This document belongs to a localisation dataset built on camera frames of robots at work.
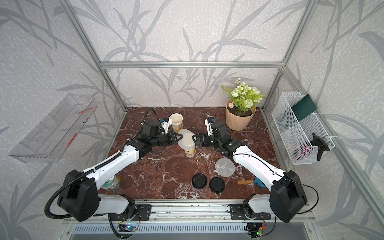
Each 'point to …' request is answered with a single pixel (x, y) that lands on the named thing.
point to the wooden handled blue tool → (256, 181)
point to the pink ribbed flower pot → (237, 119)
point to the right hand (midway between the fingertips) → (198, 136)
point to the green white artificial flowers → (244, 97)
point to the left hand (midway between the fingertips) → (183, 137)
